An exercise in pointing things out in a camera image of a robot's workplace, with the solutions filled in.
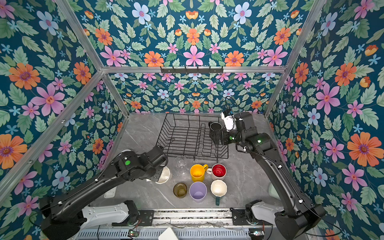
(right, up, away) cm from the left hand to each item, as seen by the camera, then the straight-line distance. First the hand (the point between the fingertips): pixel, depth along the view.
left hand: (159, 171), depth 68 cm
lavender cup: (+17, -15, +12) cm, 26 cm away
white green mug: (+29, -14, +13) cm, 34 cm away
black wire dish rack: (+10, +15, +36) cm, 40 cm away
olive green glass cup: (+7, -15, +14) cm, 22 cm away
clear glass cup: (+6, -2, +22) cm, 23 cm away
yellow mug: (+17, -5, +18) cm, 25 cm away
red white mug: (+29, -6, +19) cm, 35 cm away
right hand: (+28, +19, +2) cm, 34 cm away
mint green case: (+58, -14, +10) cm, 60 cm away
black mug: (+28, +18, +25) cm, 41 cm away
